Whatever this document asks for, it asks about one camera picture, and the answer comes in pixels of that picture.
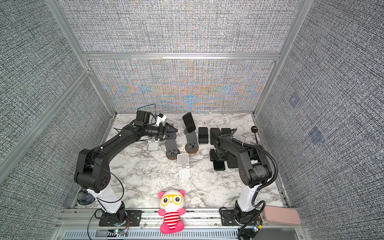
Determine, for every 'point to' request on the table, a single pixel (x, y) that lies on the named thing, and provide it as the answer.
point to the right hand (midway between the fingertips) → (217, 158)
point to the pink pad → (282, 215)
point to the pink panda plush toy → (172, 202)
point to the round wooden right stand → (192, 146)
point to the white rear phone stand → (153, 144)
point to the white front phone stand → (183, 165)
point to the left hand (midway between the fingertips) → (174, 133)
